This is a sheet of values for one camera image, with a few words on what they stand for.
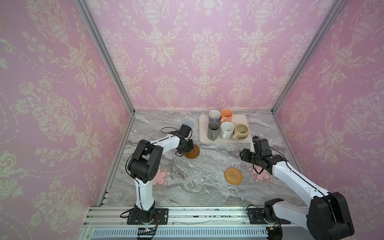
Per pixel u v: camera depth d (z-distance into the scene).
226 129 1.04
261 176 0.87
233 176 0.87
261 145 0.66
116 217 0.76
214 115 1.10
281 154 0.62
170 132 0.76
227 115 1.11
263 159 0.64
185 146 0.85
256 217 0.73
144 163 0.51
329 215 0.39
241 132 1.02
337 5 0.68
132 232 0.71
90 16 0.73
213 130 0.96
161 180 0.86
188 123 1.13
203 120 1.14
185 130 0.80
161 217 0.75
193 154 0.97
